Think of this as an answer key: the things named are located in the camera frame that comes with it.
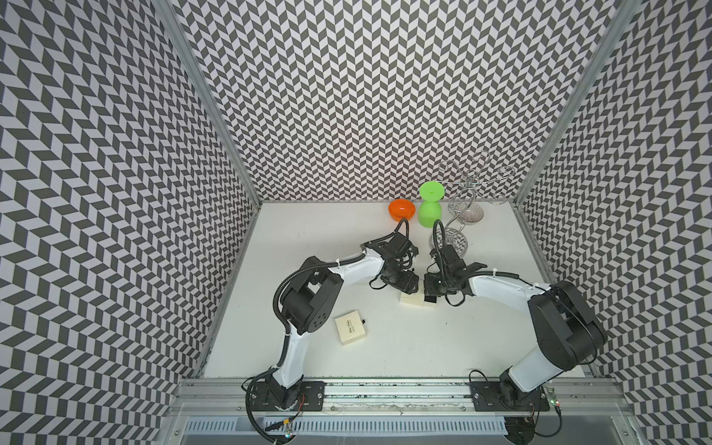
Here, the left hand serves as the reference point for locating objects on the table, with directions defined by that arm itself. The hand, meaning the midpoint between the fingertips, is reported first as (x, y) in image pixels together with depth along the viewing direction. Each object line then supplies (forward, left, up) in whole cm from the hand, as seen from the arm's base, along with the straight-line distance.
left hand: (406, 287), depth 92 cm
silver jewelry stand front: (+20, -20, +1) cm, 29 cm away
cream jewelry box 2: (-14, +18, +1) cm, 23 cm away
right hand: (-1, -7, -1) cm, 7 cm away
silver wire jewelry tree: (+18, -19, +21) cm, 33 cm away
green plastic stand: (+17, -7, +20) cm, 27 cm away
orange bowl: (+35, -1, +1) cm, 35 cm away
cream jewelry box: (-4, -3, +1) cm, 5 cm away
